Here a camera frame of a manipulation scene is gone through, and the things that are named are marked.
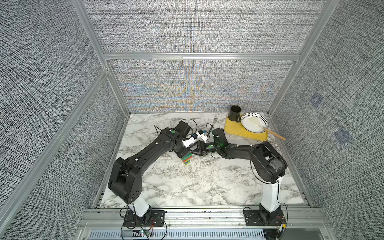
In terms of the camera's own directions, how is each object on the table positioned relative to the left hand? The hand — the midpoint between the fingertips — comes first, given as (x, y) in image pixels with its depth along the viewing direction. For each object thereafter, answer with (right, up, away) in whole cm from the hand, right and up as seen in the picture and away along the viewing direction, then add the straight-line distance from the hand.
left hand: (185, 150), depth 84 cm
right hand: (+2, +1, +1) cm, 3 cm away
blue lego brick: (+1, -8, +6) cm, 10 cm away
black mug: (+36, +23, +28) cm, 51 cm away
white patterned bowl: (+48, +12, +26) cm, 56 cm away
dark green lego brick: (+1, -4, +2) cm, 5 cm away
